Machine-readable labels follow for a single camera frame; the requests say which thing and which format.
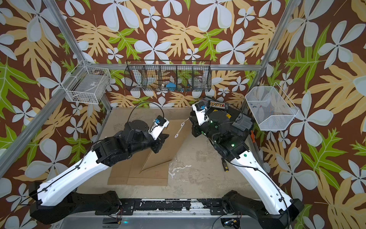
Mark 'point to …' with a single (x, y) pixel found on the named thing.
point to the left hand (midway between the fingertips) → (168, 133)
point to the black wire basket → (175, 76)
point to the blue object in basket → (171, 87)
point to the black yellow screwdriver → (224, 165)
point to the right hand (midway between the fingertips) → (189, 117)
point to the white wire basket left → (87, 84)
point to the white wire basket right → (272, 109)
